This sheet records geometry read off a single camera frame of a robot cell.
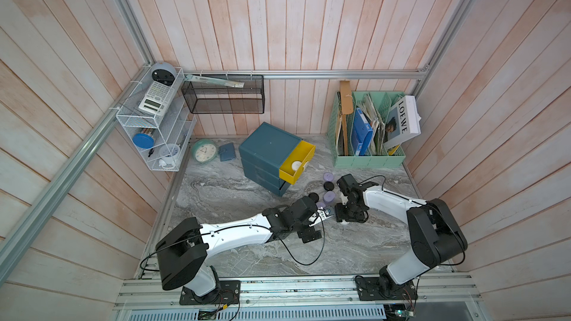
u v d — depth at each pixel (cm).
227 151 111
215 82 90
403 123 91
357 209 75
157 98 78
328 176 103
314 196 96
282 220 59
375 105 102
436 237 46
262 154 85
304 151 92
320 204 94
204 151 104
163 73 81
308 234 70
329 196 96
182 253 42
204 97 106
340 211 83
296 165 87
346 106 86
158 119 75
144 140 76
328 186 101
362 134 96
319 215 61
